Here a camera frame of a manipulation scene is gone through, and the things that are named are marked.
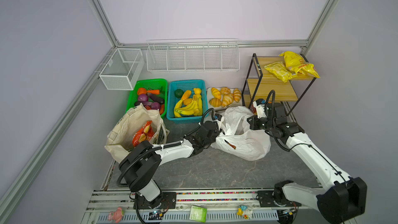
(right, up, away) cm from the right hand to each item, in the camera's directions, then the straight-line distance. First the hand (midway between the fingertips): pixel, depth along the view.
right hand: (248, 120), depth 81 cm
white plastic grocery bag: (-9, -8, -10) cm, 16 cm away
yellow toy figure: (-7, -40, -12) cm, 42 cm away
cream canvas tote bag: (-65, -10, -7) cm, 66 cm away
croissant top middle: (-8, +19, +35) cm, 40 cm away
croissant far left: (-15, +17, +35) cm, 41 cm away
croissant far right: (+1, +15, +35) cm, 38 cm away
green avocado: (-42, +17, +32) cm, 56 cm away
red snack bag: (-56, -8, +2) cm, 56 cm away
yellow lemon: (-29, +18, +35) cm, 49 cm away
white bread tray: (-12, +5, +29) cm, 31 cm away
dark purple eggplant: (-60, +13, +33) cm, 70 cm away
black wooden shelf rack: (+7, +19, +1) cm, 20 cm away
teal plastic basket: (-36, +10, +28) cm, 47 cm away
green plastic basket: (-55, +23, +31) cm, 67 cm away
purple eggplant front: (-66, +9, +28) cm, 72 cm away
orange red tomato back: (-70, +18, +31) cm, 79 cm away
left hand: (-11, -7, +2) cm, 13 cm away
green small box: (-26, -41, -12) cm, 50 cm away
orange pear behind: (-37, +16, +33) cm, 52 cm away
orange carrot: (-61, +18, +35) cm, 73 cm away
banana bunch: (-30, +6, +24) cm, 39 cm away
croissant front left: (-16, +10, +28) cm, 33 cm away
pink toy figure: (-63, -41, -13) cm, 76 cm away
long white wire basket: (-31, +41, +22) cm, 56 cm away
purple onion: (-68, +13, +30) cm, 76 cm away
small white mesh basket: (-78, +33, +22) cm, 87 cm away
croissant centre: (-7, +12, +30) cm, 33 cm away
